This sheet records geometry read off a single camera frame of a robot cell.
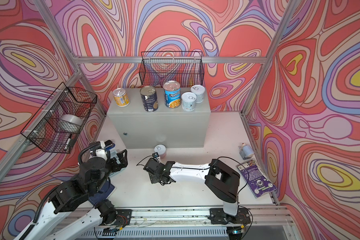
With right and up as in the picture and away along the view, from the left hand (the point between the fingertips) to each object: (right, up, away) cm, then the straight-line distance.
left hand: (121, 152), depth 67 cm
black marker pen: (-28, +4, +5) cm, 29 cm away
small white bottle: (+67, -4, +23) cm, 71 cm away
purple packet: (+70, -20, +15) cm, 75 cm away
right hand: (+15, -17, +17) cm, 28 cm away
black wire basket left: (-35, +13, +6) cm, 37 cm away
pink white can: (+15, -2, +25) cm, 30 cm away
